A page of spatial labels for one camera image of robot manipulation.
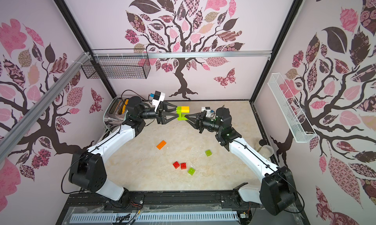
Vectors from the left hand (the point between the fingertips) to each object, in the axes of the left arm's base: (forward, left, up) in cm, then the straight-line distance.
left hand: (176, 113), depth 70 cm
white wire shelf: (-9, -57, -1) cm, 58 cm away
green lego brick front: (-2, -3, 0) cm, 4 cm away
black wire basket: (+64, +59, -15) cm, 88 cm away
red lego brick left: (-14, +2, -31) cm, 34 cm away
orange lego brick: (0, +13, -33) cm, 36 cm away
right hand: (-3, -4, -1) cm, 5 cm away
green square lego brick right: (-6, -18, -32) cm, 37 cm away
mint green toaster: (+25, +53, -32) cm, 67 cm away
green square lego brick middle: (-17, -7, -32) cm, 37 cm away
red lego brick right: (-14, -2, -32) cm, 35 cm away
